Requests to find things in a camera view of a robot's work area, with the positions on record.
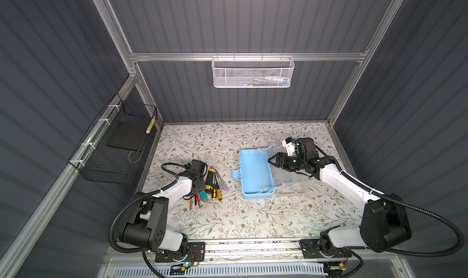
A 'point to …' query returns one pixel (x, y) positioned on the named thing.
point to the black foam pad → (130, 135)
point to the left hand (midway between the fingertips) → (196, 187)
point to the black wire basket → (111, 150)
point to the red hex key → (198, 197)
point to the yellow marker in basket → (150, 125)
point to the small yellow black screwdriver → (214, 194)
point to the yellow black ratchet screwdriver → (209, 180)
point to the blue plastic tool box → (256, 173)
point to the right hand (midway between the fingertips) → (274, 162)
